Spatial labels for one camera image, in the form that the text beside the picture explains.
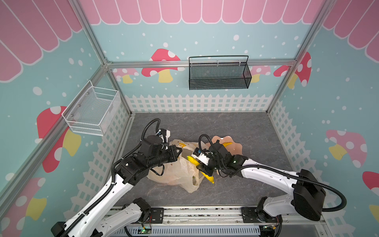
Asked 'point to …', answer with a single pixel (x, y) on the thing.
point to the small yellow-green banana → (209, 178)
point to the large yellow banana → (225, 144)
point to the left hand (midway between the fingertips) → (182, 153)
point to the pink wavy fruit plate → (235, 148)
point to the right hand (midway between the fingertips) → (196, 164)
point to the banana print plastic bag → (184, 172)
